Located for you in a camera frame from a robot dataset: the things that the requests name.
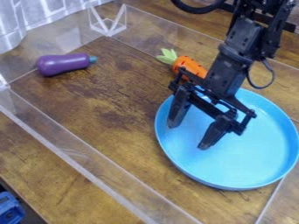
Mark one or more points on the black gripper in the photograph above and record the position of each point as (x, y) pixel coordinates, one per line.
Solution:
(213, 95)

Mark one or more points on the orange toy carrot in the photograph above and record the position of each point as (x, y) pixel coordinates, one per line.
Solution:
(177, 61)

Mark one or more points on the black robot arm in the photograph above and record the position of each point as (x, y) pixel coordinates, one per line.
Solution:
(253, 41)

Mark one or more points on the blue round tray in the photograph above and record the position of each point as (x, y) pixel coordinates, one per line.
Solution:
(242, 162)

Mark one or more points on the purple toy eggplant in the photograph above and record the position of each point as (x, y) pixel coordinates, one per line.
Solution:
(58, 64)

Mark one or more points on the white checkered curtain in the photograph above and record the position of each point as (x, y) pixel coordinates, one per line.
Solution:
(23, 15)

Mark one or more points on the blue object at corner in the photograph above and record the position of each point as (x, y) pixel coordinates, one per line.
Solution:
(11, 209)

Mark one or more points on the clear acrylic enclosure wall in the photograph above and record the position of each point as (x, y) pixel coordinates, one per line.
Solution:
(78, 149)

